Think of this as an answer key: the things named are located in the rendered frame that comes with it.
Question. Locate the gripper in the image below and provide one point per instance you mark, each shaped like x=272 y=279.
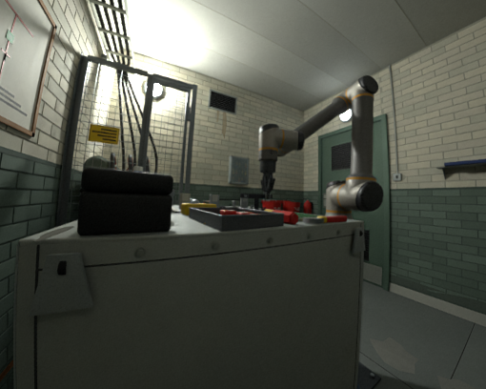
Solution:
x=268 y=168

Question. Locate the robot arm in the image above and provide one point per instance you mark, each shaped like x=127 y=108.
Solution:
x=362 y=133

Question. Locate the red block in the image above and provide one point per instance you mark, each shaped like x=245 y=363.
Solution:
x=281 y=204

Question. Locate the black device stand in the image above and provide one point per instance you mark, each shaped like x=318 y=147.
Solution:
x=249 y=200

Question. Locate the red canister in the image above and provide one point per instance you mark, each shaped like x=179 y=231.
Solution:
x=307 y=206

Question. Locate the dark grey shallow tray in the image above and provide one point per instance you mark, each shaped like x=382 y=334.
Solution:
x=243 y=222

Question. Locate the red tool in tray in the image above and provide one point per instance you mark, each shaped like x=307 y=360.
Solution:
x=228 y=211

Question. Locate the red and green tool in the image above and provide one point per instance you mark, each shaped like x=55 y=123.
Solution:
x=333 y=219

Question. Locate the yellow box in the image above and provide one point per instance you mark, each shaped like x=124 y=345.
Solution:
x=192 y=208

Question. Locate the green metal door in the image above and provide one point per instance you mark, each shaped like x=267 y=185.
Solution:
x=378 y=235

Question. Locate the black hard case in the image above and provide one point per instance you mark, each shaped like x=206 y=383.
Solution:
x=125 y=202

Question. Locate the grey metal switchgear cabinet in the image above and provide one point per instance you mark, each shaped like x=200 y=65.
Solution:
x=202 y=316

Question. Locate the grey transformer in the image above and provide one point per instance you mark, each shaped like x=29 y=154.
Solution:
x=101 y=163

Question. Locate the yellow warning sign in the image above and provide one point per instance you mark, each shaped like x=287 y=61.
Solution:
x=104 y=133

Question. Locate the blue flat item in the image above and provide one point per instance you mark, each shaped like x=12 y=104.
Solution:
x=465 y=162

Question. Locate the grey wall panel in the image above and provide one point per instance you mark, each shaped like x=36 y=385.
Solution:
x=238 y=170

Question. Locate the black wall vent grille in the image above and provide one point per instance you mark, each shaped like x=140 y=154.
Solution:
x=222 y=101

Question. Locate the round wall lamp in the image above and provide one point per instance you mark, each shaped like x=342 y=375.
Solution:
x=345 y=116
x=157 y=90

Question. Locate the grey wall switch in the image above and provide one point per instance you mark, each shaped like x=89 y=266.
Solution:
x=397 y=176

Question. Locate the grey wall conduit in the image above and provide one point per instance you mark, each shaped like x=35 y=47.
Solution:
x=393 y=121

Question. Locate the grey wall shelf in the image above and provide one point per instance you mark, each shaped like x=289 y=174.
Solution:
x=467 y=167

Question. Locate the framed wall diagram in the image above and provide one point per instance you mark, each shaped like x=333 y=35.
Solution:
x=12 y=56

